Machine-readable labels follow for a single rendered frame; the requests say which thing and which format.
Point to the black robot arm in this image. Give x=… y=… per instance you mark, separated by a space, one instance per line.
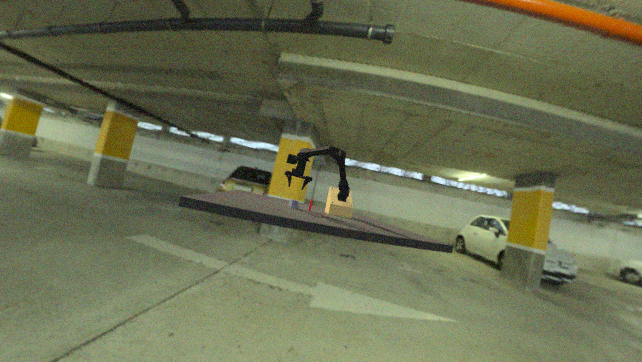
x=305 y=153

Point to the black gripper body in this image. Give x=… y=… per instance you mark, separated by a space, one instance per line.
x=299 y=173

